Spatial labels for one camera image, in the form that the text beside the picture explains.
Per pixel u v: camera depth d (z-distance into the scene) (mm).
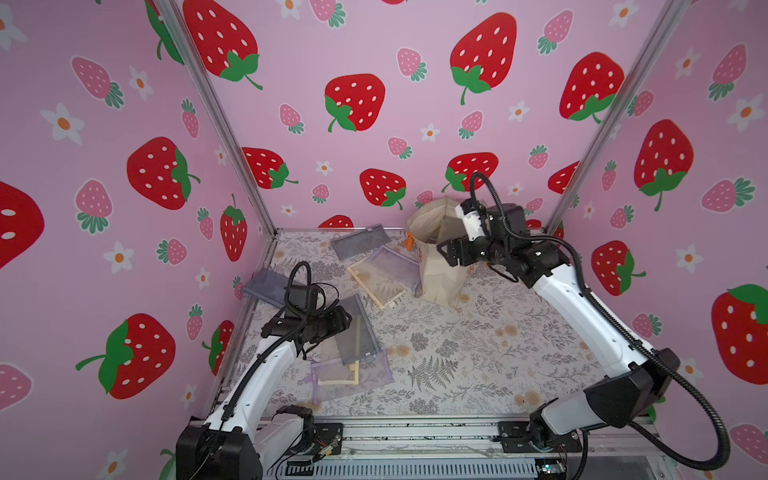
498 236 572
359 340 906
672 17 690
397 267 1117
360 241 1180
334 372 843
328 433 745
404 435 767
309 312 668
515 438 736
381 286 1043
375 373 855
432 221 1022
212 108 837
